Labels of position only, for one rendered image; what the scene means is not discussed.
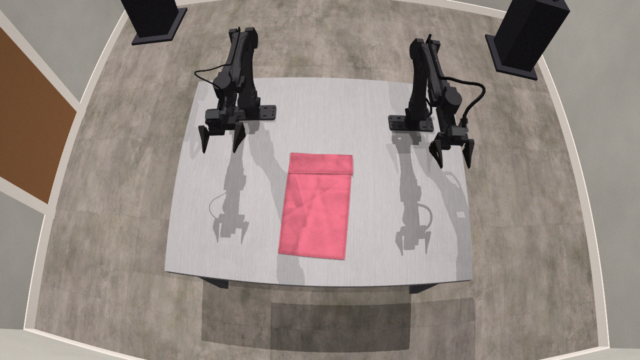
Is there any pink towel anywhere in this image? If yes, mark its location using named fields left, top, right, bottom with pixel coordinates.
left=278, top=152, right=353, bottom=260

